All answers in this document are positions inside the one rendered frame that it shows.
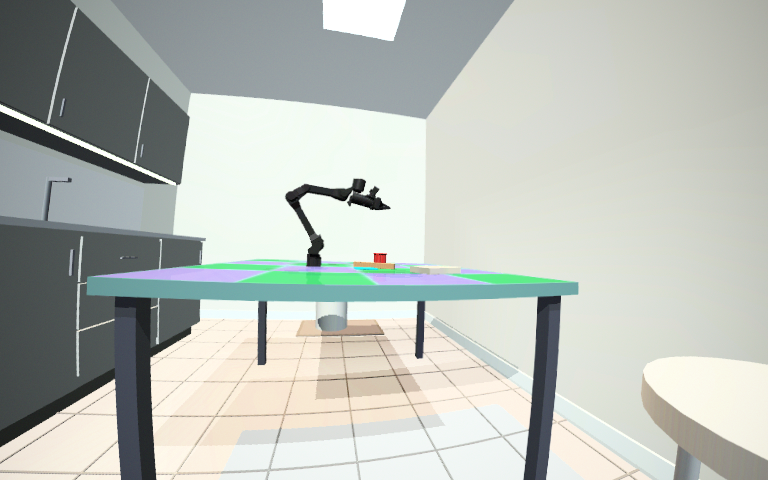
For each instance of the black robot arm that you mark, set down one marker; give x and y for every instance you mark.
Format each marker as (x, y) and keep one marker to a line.
(314, 259)

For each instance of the light wooden bar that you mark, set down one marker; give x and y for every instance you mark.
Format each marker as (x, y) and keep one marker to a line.
(374, 265)

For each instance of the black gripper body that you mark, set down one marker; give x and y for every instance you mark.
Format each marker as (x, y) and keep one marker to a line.
(371, 203)

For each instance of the cream rectangular block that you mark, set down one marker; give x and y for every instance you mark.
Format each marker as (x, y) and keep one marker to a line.
(434, 270)

